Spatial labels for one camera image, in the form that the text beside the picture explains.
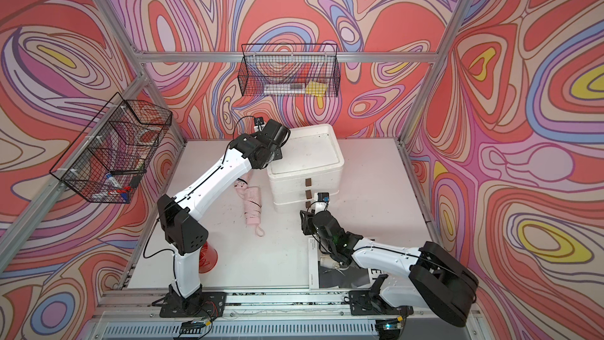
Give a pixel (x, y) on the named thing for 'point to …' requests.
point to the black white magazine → (322, 278)
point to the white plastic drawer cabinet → (311, 163)
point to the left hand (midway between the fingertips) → (273, 151)
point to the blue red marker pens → (123, 190)
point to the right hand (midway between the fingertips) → (306, 217)
